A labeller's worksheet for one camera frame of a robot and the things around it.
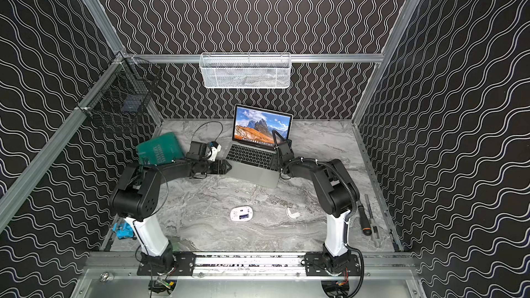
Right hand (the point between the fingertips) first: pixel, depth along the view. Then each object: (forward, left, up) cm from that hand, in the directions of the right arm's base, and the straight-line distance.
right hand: (276, 161), depth 102 cm
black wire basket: (+17, +71, +27) cm, 78 cm away
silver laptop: (+3, +12, 0) cm, 12 cm away
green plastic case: (+4, +57, +4) cm, 57 cm away
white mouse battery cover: (-26, -6, -2) cm, 27 cm away
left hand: (-5, +22, +3) cm, 22 cm away
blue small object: (-35, +59, +4) cm, 69 cm away
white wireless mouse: (-27, +15, +1) cm, 31 cm away
